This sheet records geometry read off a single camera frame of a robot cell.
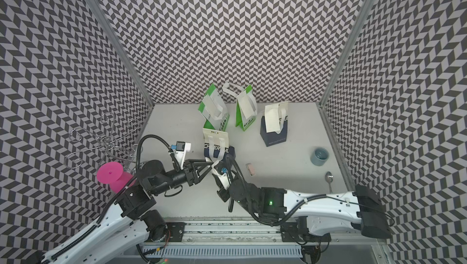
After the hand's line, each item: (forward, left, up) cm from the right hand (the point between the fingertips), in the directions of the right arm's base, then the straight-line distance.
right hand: (217, 175), depth 67 cm
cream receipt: (+28, -23, 0) cm, 36 cm away
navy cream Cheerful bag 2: (+28, -25, -18) cm, 41 cm away
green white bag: (+36, -8, -12) cm, 39 cm away
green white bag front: (+39, +6, -6) cm, 40 cm away
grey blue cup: (+18, -49, -21) cm, 56 cm away
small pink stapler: (+11, -13, -18) cm, 25 cm away
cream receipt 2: (+37, -11, -2) cm, 39 cm away
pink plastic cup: (-3, +33, +9) cm, 35 cm away
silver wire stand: (+24, +55, -11) cm, 61 cm away
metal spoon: (+7, -51, -21) cm, 55 cm away
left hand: (+2, +2, +4) cm, 5 cm away
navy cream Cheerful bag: (+16, +3, -5) cm, 17 cm away
